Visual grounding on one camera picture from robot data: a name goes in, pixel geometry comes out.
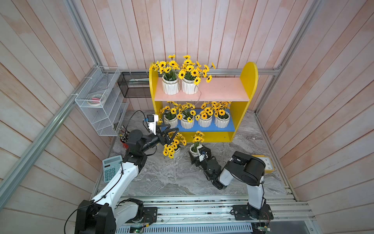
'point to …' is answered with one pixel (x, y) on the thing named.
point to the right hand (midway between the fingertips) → (195, 148)
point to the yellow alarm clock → (269, 165)
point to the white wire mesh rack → (106, 118)
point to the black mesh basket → (135, 84)
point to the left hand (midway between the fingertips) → (174, 129)
